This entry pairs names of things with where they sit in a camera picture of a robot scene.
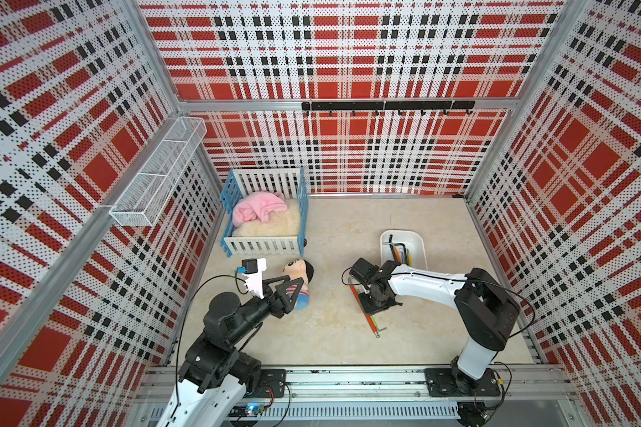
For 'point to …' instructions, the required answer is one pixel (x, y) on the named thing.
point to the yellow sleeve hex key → (409, 259)
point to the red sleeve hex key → (362, 307)
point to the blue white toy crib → (288, 181)
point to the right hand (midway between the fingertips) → (374, 307)
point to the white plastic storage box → (411, 238)
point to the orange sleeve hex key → (397, 253)
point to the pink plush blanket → (257, 205)
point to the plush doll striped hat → (298, 269)
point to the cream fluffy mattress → (280, 223)
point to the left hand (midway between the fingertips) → (300, 279)
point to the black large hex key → (405, 254)
